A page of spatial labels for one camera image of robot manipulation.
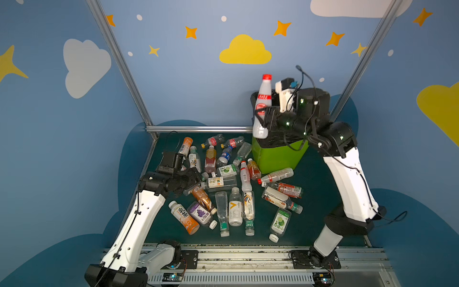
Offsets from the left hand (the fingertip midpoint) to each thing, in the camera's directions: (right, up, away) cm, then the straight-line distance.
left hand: (197, 179), depth 74 cm
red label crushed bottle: (+44, -8, +17) cm, 48 cm away
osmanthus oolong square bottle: (+8, -4, +19) cm, 21 cm away
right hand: (+25, +26, -15) cm, 39 cm away
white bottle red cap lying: (+41, -1, +23) cm, 47 cm away
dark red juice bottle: (+2, +7, +28) cm, 29 cm away
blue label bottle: (+9, +6, +31) cm, 32 cm away
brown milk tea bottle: (-1, -11, +14) cm, 18 cm away
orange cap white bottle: (-15, +15, +36) cm, 42 cm away
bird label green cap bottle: (+23, -17, +8) cm, 29 cm away
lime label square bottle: (+12, -1, +25) cm, 28 cm away
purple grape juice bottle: (-1, -18, +10) cm, 20 cm away
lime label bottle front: (+37, -22, +8) cm, 43 cm away
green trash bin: (+36, +7, +24) cm, 44 cm away
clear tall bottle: (+9, -13, +12) cm, 20 cm away
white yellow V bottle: (+16, -15, +10) cm, 24 cm away
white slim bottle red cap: (+22, -6, +19) cm, 30 cm away
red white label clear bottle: (+39, -12, +12) cm, 43 cm away
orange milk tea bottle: (-5, -21, +6) cm, 22 cm away
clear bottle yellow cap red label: (+3, +19, +38) cm, 43 cm away
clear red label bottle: (+16, +17, +38) cm, 44 cm away
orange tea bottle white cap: (+27, +1, +24) cm, 37 cm away
